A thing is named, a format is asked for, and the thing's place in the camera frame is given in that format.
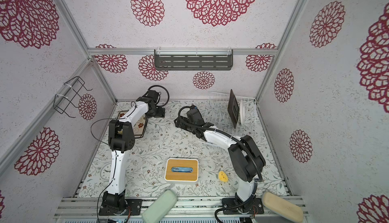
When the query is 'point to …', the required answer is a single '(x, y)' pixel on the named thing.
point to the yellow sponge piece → (223, 177)
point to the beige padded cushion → (282, 207)
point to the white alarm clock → (105, 172)
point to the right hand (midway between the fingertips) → (178, 119)
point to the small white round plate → (242, 111)
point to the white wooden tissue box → (181, 170)
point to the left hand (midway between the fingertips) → (157, 117)
